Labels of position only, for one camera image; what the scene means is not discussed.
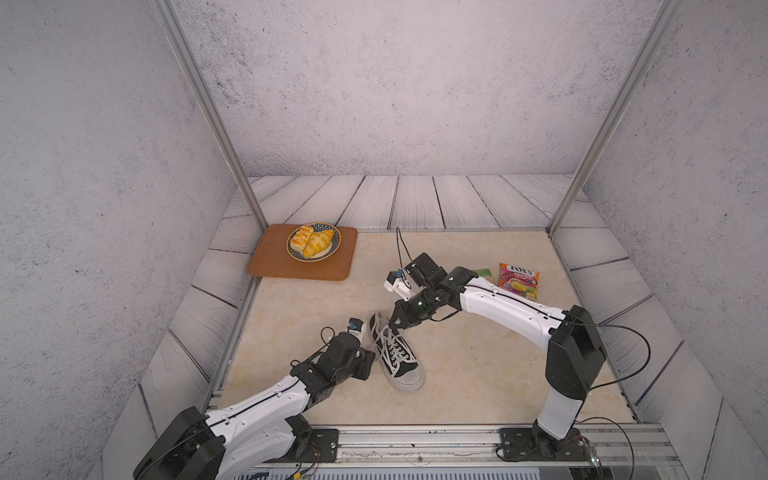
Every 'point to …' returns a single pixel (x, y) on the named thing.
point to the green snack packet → (486, 273)
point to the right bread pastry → (318, 242)
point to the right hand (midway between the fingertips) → (391, 326)
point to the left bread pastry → (299, 239)
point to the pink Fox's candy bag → (520, 280)
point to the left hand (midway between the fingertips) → (374, 356)
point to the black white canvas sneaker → (403, 370)
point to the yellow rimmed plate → (297, 255)
